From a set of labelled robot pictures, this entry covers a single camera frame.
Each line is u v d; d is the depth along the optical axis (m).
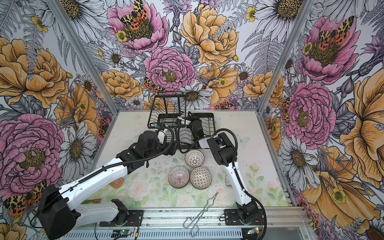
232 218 0.74
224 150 0.66
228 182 0.84
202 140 0.82
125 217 0.69
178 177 0.85
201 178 0.85
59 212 0.38
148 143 0.59
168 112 1.11
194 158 0.94
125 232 0.71
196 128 0.85
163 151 0.56
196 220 0.75
